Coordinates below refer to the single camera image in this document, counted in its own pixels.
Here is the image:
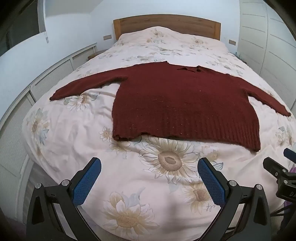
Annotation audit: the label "wooden bedside table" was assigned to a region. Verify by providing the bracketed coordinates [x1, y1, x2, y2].
[88, 50, 106, 60]

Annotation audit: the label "right wall switch plate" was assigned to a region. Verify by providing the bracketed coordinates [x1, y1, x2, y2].
[229, 40, 236, 46]

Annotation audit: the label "floral white bed duvet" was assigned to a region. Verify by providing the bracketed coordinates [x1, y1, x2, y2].
[22, 27, 295, 240]

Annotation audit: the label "dark red knit sweater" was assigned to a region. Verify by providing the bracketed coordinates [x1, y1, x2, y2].
[51, 62, 290, 152]

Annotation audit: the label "left wall switch plate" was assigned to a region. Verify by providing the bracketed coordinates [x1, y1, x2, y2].
[103, 35, 112, 41]

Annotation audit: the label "white wardrobe with panel doors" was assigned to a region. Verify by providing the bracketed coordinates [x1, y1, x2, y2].
[237, 1, 295, 111]

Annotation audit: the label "wall switch plate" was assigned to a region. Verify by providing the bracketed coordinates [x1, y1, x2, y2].
[229, 40, 236, 46]
[103, 35, 112, 41]

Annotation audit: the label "wooden headboard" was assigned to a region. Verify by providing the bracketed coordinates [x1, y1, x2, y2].
[113, 14, 221, 40]

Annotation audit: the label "white low louvered cabinet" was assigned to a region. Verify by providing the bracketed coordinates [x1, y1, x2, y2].
[1, 44, 97, 222]

